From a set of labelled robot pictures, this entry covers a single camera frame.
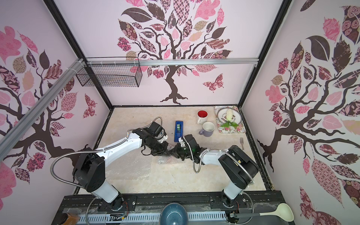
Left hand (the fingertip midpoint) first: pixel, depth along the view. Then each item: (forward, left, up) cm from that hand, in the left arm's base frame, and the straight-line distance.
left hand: (169, 157), depth 80 cm
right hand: (+4, +1, -1) cm, 4 cm away
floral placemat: (+27, -52, -10) cm, 60 cm away
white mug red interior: (+36, -23, -4) cm, 43 cm away
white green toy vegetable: (+37, -45, -6) cm, 59 cm away
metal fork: (+15, -50, -10) cm, 54 cm away
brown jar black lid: (-29, +50, -8) cm, 58 cm away
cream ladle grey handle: (-27, -60, -9) cm, 66 cm away
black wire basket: (+52, +41, +25) cm, 70 cm away
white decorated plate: (+38, -52, -8) cm, 65 cm away
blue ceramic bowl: (-27, -3, -9) cm, 29 cm away
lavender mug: (+26, -27, -8) cm, 38 cm away
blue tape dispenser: (+20, -5, -4) cm, 21 cm away
